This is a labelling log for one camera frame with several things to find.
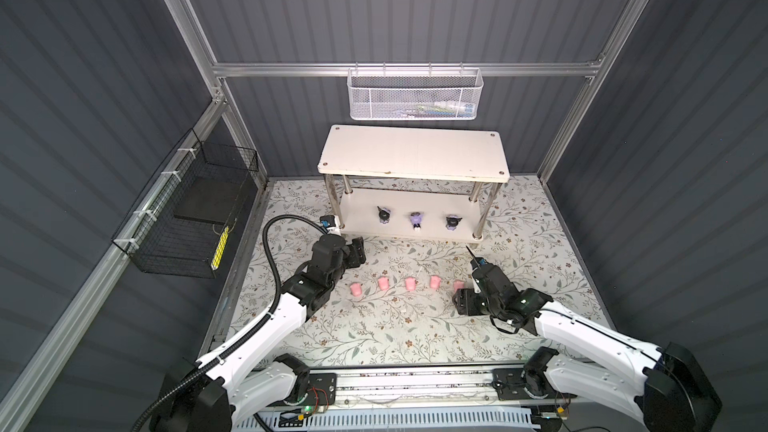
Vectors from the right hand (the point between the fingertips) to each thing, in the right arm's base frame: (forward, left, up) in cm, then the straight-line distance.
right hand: (465, 300), depth 84 cm
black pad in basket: (+15, +67, +28) cm, 74 cm away
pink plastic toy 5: (+6, +1, -2) cm, 6 cm away
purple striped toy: (+24, +1, +5) cm, 25 cm away
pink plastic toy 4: (+7, +8, -2) cm, 11 cm away
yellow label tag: (+2, +60, +25) cm, 65 cm away
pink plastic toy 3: (+6, +16, -3) cm, 17 cm away
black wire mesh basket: (+9, +73, +26) cm, 78 cm away
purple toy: (+25, +13, +5) cm, 29 cm away
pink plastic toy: (+4, +32, -2) cm, 32 cm away
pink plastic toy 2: (+6, +24, -2) cm, 25 cm away
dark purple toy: (+26, +24, +7) cm, 36 cm away
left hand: (+11, +32, +14) cm, 37 cm away
